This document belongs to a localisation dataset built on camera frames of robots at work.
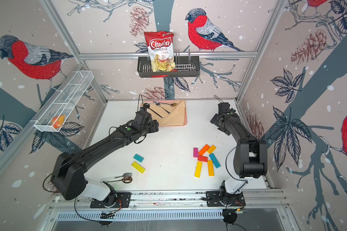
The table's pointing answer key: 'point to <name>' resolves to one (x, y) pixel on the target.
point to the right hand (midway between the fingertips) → (219, 122)
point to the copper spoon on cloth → (172, 105)
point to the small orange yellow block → (211, 149)
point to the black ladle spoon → (147, 105)
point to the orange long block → (210, 168)
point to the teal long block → (215, 161)
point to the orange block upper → (204, 149)
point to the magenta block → (195, 152)
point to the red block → (202, 158)
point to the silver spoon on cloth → (158, 104)
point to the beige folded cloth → (167, 112)
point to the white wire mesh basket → (66, 100)
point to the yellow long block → (198, 169)
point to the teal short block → (138, 158)
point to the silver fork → (126, 174)
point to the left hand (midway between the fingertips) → (157, 121)
